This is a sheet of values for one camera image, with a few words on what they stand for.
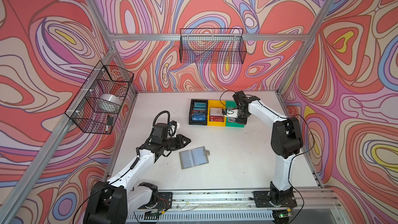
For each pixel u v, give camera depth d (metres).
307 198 0.75
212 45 0.96
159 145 0.63
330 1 0.75
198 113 1.05
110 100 0.72
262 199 0.73
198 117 1.02
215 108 1.08
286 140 0.53
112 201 0.40
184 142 0.77
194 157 0.87
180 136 0.76
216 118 1.02
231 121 0.98
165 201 0.72
